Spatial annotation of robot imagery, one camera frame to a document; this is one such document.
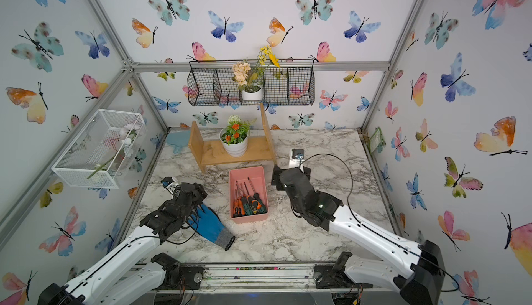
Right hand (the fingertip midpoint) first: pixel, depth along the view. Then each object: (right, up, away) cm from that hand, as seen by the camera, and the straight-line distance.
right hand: (287, 164), depth 73 cm
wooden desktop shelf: (-37, +4, +28) cm, 46 cm away
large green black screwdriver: (-17, -18, +17) cm, 30 cm away
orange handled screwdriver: (-20, -18, +15) cm, 31 cm away
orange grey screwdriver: (-12, -18, +15) cm, 26 cm away
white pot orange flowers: (-21, +11, +15) cm, 28 cm away
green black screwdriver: (-12, -16, +19) cm, 28 cm away
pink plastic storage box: (-13, -8, +30) cm, 34 cm away
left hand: (-34, -10, +10) cm, 37 cm away
